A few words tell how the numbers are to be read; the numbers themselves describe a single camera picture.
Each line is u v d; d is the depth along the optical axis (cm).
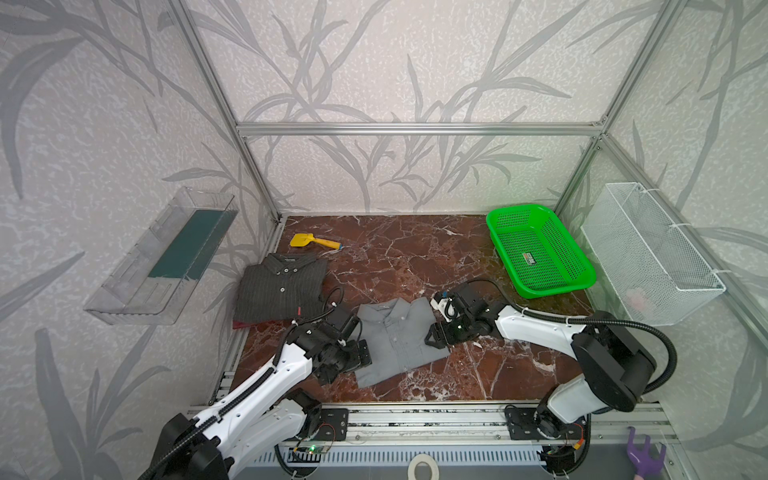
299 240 112
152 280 64
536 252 109
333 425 72
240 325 93
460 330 74
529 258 107
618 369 44
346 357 70
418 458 69
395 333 85
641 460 68
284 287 93
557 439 70
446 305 79
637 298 74
